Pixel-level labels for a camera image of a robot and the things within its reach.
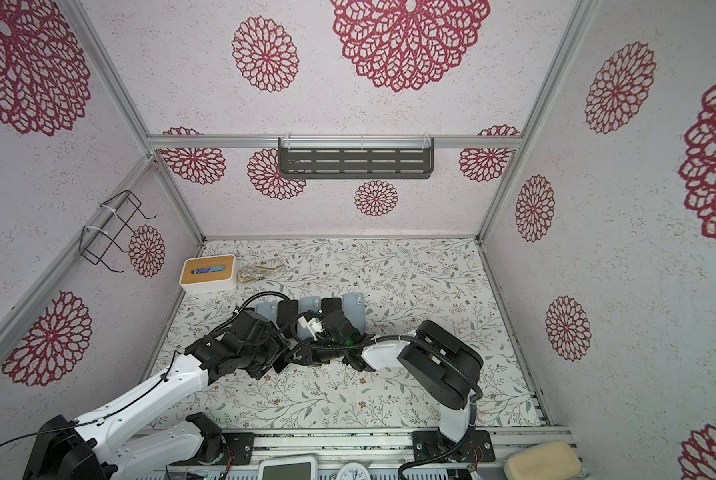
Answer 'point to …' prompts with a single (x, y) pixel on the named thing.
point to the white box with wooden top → (204, 274)
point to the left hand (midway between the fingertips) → (285, 356)
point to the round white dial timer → (353, 471)
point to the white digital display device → (296, 468)
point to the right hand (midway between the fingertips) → (285, 357)
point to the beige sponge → (545, 461)
